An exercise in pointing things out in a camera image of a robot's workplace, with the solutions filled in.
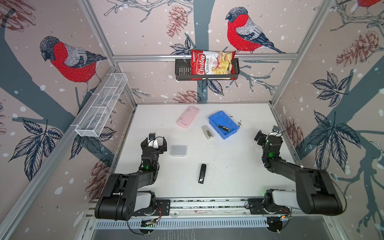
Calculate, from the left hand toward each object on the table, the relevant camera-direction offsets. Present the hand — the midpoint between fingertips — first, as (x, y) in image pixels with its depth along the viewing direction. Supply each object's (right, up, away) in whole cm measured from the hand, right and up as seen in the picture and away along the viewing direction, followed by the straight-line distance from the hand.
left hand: (154, 137), depth 86 cm
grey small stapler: (+33, +1, +14) cm, 36 cm away
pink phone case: (+18, +12, +24) cm, 33 cm away
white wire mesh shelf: (-25, +11, -14) cm, 31 cm away
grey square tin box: (+14, -9, +5) cm, 17 cm away
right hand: (+68, +1, +2) cm, 68 cm away
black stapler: (+28, -20, -5) cm, 35 cm away
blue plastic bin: (+44, +11, +24) cm, 51 cm away
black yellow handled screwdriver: (+45, +4, +17) cm, 48 cm away
